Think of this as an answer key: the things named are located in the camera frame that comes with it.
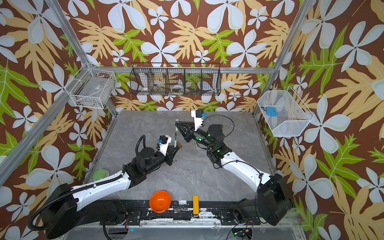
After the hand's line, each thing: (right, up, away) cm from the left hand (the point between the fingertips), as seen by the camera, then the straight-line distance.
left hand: (177, 145), depth 76 cm
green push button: (-48, -19, +12) cm, 53 cm away
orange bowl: (-9, -30, +1) cm, 31 cm away
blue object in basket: (+54, +19, +11) cm, 58 cm away
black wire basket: (-3, +41, +20) cm, 46 cm away
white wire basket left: (-51, +32, +10) cm, 61 cm away
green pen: (-1, +2, -4) cm, 5 cm away
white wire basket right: (+61, +15, +2) cm, 63 cm away
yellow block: (+10, -32, +2) cm, 34 cm away
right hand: (0, +10, -9) cm, 13 cm away
